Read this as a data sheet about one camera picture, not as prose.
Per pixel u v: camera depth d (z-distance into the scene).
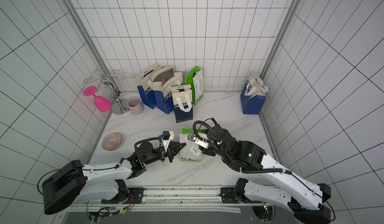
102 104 0.90
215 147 0.48
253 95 0.94
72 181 0.42
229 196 0.76
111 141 0.90
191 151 0.72
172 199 0.73
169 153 0.64
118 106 1.08
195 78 0.93
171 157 0.66
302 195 0.39
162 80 0.90
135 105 1.04
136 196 0.73
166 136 0.63
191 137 0.52
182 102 0.86
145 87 0.94
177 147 0.70
